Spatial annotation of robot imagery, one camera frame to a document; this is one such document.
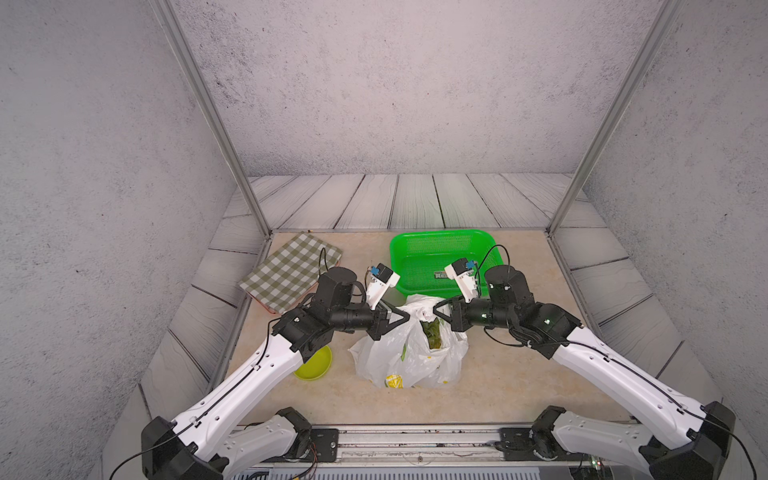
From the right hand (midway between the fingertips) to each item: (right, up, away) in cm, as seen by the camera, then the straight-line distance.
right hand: (435, 309), depth 69 cm
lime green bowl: (-31, -18, +15) cm, 39 cm away
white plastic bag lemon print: (-4, -9, -1) cm, 10 cm away
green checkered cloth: (-48, +4, +36) cm, 60 cm away
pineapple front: (0, -6, +1) cm, 6 cm away
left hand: (-6, -2, -3) cm, 6 cm away
